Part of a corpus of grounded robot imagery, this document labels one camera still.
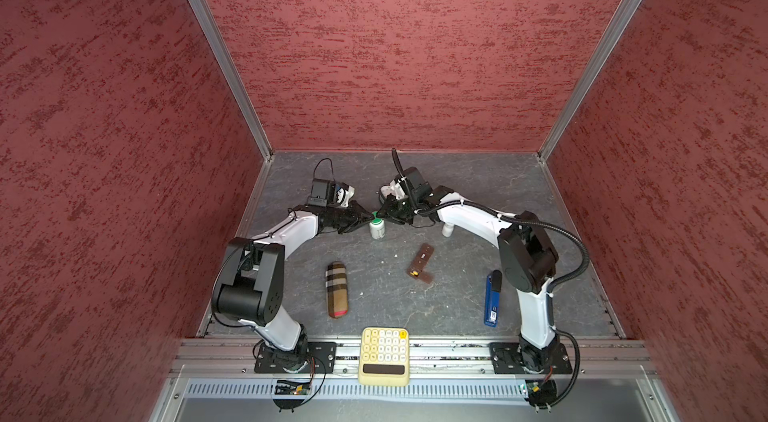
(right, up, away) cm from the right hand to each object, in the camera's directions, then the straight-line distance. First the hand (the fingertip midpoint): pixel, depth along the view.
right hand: (377, 221), depth 89 cm
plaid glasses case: (-11, -19, -6) cm, 23 cm away
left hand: (-1, 0, 0) cm, 1 cm away
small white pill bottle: (+23, -3, +6) cm, 24 cm away
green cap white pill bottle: (0, -2, +2) cm, 3 cm away
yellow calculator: (+3, -32, -16) cm, 36 cm away
